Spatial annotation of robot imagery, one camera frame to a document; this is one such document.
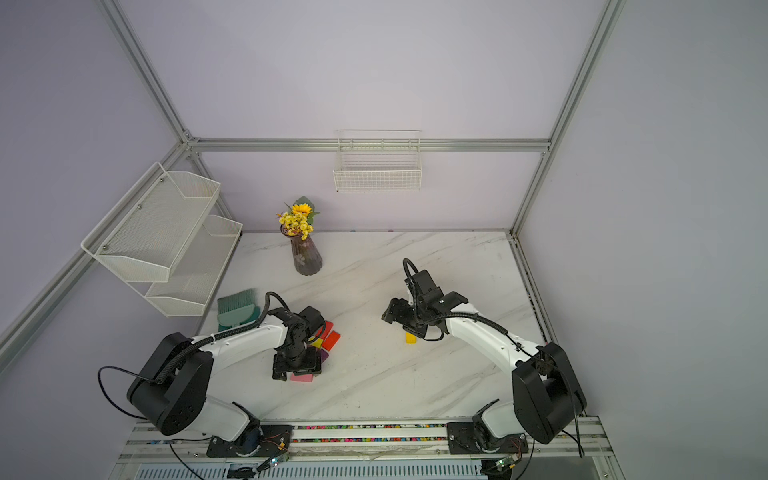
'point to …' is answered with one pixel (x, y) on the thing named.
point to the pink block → (303, 378)
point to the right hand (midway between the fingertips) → (394, 324)
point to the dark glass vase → (307, 259)
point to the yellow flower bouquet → (298, 220)
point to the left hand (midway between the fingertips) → (302, 379)
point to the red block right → (331, 340)
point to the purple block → (324, 355)
